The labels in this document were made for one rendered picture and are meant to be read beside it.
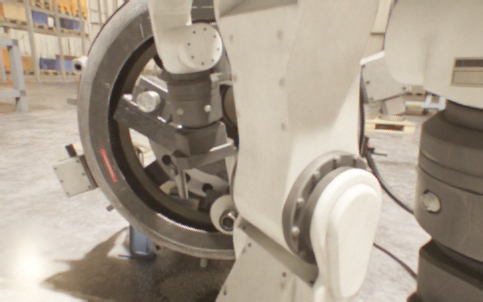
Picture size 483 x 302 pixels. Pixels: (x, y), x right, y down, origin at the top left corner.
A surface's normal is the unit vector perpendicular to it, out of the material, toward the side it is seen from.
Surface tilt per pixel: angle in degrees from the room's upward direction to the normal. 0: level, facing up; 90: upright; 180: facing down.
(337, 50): 115
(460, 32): 97
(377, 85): 90
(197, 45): 90
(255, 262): 60
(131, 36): 90
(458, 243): 102
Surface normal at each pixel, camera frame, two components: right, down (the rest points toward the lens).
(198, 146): 0.55, 0.24
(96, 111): -0.14, 0.24
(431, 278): -0.83, 0.28
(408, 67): -0.66, 0.71
